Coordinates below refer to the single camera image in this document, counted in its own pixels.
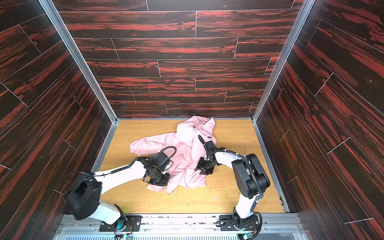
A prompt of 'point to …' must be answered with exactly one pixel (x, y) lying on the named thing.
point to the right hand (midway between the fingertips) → (199, 170)
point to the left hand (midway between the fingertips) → (169, 184)
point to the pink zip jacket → (184, 144)
